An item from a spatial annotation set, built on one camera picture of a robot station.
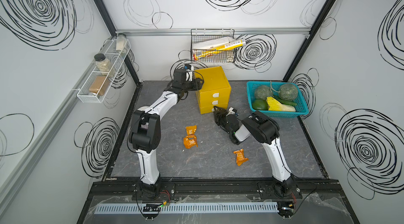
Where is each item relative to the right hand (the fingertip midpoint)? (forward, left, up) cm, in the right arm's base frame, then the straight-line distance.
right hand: (213, 107), depth 98 cm
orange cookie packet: (-13, +14, -5) cm, 20 cm away
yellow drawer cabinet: (+1, -1, +16) cm, 16 cm away
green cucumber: (+5, -45, +1) cm, 45 cm away
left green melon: (+9, -32, +5) cm, 33 cm away
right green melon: (+9, -46, +6) cm, 48 cm away
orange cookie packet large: (-21, +14, -4) cm, 25 cm away
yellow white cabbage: (+1, -38, +2) cm, 38 cm away
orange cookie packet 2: (-29, -14, -5) cm, 33 cm away
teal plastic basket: (+1, -54, +1) cm, 54 cm away
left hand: (+8, +8, +15) cm, 19 cm away
